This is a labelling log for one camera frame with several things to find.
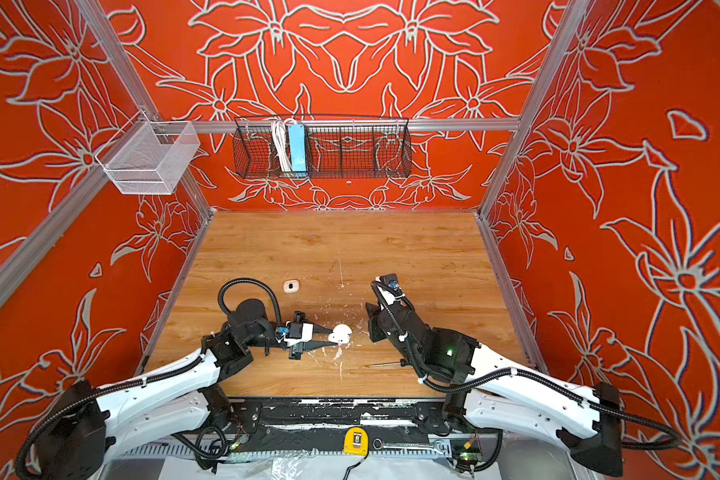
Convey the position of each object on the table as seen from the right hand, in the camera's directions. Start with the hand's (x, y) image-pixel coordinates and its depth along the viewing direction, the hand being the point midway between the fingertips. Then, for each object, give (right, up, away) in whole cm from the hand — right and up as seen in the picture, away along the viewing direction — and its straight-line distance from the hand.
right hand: (365, 304), depth 70 cm
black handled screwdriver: (+11, -19, +11) cm, 24 cm away
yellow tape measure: (-2, -32, -2) cm, 32 cm away
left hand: (-7, -6, -4) cm, 10 cm away
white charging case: (-6, -5, -6) cm, 10 cm away
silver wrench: (+3, -33, -1) cm, 34 cm away
